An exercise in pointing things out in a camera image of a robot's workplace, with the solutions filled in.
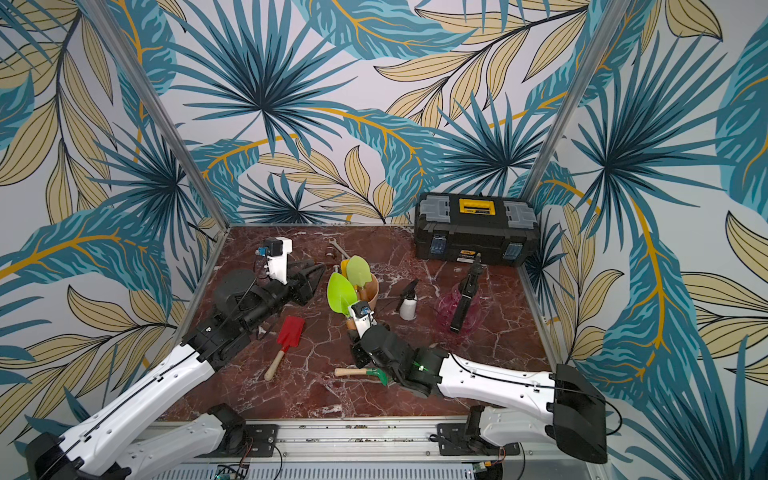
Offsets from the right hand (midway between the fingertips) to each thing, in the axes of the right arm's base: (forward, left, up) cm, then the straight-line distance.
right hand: (337, 350), depth 71 cm
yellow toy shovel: (+27, 0, -2) cm, 27 cm away
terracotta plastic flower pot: (+23, -7, -12) cm, 27 cm away
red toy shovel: (+12, +17, -15) cm, 25 cm away
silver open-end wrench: (+49, +7, -16) cm, 52 cm away
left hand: (+14, +4, +14) cm, 20 cm away
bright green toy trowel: (+11, -1, +7) cm, 13 cm away
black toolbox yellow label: (+41, -36, -1) cm, 55 cm away
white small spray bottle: (+16, -19, -8) cm, 26 cm away
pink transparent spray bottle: (+9, -32, +2) cm, 33 cm away
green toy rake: (0, -5, -17) cm, 17 cm away
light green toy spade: (+26, -4, -4) cm, 27 cm away
